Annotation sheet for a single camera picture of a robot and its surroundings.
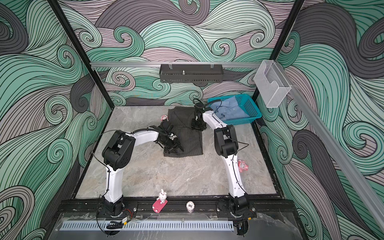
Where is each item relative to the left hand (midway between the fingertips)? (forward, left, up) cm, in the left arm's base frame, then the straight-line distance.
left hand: (182, 150), depth 93 cm
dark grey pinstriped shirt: (+8, -5, 0) cm, 9 cm away
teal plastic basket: (+37, -51, +4) cm, 63 cm away
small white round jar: (-32, -6, +4) cm, 33 cm away
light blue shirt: (+35, -36, +3) cm, 50 cm away
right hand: (+18, -8, -1) cm, 20 cm away
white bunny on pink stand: (-30, +9, +3) cm, 31 cm away
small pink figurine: (+27, +15, 0) cm, 31 cm away
